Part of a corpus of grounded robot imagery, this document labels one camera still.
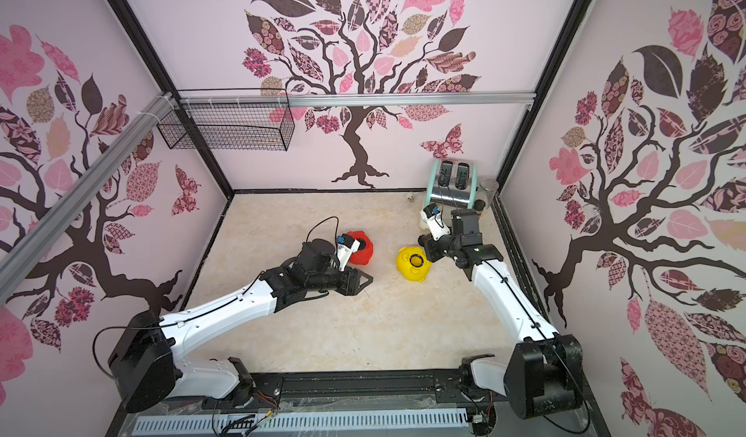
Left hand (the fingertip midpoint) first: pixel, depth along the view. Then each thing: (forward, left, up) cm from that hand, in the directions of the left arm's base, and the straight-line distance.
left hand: (367, 283), depth 77 cm
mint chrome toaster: (+36, -29, +3) cm, 47 cm away
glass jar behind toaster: (+39, -44, -2) cm, 58 cm away
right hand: (+14, -18, +4) cm, 23 cm away
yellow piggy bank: (+10, -14, -6) cm, 18 cm away
